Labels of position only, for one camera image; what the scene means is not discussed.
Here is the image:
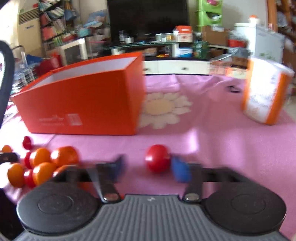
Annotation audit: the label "orange fruit upper middle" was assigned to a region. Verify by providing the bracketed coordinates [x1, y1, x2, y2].
[30, 148, 51, 168]

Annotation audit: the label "cream standing air conditioner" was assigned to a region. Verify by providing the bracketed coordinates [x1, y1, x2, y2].
[18, 7, 44, 57]

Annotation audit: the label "white glass door cabinet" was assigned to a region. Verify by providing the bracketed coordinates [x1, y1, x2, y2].
[58, 38, 88, 66]

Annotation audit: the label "black bookshelf with books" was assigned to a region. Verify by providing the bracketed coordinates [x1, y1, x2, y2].
[38, 1, 77, 52]

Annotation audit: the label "pink flowered bed sheet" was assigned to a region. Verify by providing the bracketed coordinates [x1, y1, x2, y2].
[0, 73, 296, 235]

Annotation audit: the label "red tomato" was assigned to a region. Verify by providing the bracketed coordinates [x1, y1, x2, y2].
[145, 145, 171, 174]

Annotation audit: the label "orange fruit upper right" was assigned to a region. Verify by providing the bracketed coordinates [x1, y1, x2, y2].
[50, 146, 79, 167]

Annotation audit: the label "small red fruit top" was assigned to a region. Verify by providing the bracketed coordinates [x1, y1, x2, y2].
[22, 136, 33, 150]

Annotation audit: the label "orange fruit lower middle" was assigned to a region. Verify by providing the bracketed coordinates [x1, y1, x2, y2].
[32, 162, 57, 186]

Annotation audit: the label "white orange canister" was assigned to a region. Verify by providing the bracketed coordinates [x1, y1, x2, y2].
[242, 57, 295, 126]

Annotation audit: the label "black flat television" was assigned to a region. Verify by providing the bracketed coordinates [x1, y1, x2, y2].
[107, 0, 189, 43]

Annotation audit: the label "orange fruit lower left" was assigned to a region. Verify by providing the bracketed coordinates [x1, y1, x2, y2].
[7, 163, 25, 188]

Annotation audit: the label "orange fruit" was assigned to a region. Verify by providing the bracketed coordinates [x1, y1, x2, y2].
[32, 162, 57, 186]
[30, 148, 51, 168]
[7, 163, 25, 188]
[50, 146, 79, 167]

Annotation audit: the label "green plastic stacked bins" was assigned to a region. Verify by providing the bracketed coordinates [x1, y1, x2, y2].
[195, 0, 223, 27]

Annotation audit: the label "red shopping bag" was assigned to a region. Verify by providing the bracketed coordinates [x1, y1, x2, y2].
[37, 54, 63, 76]

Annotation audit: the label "red white small box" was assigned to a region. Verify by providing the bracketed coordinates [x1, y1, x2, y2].
[176, 26, 193, 43]

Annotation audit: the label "white tv cabinet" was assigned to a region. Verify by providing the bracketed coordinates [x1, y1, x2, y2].
[143, 60, 210, 75]

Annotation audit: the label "orange cardboard box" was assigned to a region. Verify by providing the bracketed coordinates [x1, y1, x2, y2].
[12, 52, 145, 135]

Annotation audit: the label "brown cardboard box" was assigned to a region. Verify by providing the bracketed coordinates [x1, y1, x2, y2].
[202, 26, 228, 46]

